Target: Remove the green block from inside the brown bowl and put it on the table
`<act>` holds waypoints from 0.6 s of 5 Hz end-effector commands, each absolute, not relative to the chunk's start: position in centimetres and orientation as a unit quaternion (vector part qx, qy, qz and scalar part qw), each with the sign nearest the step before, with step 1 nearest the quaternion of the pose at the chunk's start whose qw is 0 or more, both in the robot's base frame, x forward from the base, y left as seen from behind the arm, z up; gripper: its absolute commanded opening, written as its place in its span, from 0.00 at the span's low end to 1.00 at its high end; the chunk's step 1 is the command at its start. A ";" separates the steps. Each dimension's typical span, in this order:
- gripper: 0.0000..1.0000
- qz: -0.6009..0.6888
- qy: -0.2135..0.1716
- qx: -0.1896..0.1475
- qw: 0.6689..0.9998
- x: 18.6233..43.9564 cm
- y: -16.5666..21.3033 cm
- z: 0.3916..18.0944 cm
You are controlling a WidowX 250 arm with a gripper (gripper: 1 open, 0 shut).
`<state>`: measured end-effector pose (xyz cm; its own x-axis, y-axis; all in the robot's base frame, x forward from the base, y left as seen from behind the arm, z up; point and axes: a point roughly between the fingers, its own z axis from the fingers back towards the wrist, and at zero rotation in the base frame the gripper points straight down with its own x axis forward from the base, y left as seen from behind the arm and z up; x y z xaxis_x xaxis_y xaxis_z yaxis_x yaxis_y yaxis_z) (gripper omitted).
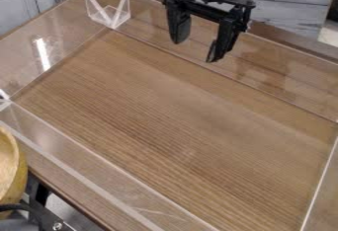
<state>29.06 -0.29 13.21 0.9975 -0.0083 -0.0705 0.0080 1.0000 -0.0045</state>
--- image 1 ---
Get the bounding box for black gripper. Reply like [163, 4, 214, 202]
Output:
[164, 0, 257, 63]

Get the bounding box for wooden brown bowl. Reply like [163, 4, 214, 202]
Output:
[0, 125, 29, 221]

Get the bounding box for clear acrylic tray walls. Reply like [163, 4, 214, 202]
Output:
[0, 0, 338, 231]

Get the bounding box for clear acrylic corner bracket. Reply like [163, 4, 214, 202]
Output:
[84, 0, 131, 30]

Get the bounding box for black metal table frame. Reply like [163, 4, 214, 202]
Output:
[27, 174, 76, 231]

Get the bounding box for black cable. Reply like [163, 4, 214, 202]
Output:
[0, 202, 46, 231]

